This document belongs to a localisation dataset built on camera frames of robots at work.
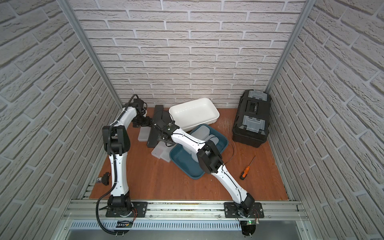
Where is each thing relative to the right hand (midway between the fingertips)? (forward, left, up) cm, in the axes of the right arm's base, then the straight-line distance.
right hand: (166, 137), depth 97 cm
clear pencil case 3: (-11, 0, -3) cm, 12 cm away
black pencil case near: (+3, +9, -2) cm, 10 cm away
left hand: (+14, +14, 0) cm, 20 cm away
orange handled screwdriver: (-24, -49, -4) cm, 54 cm away
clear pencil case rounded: (+2, -24, +1) cm, 24 cm away
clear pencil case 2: (-7, +5, -3) cm, 9 cm away
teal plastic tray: (-20, -16, -6) cm, 26 cm away
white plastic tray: (+24, -16, -5) cm, 30 cm away
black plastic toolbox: (-1, -54, +13) cm, 55 cm away
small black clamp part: (-24, +33, -2) cm, 41 cm away
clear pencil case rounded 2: (-3, -32, -1) cm, 33 cm away
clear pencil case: (+6, +16, -2) cm, 17 cm away
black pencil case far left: (+26, +9, -2) cm, 27 cm away
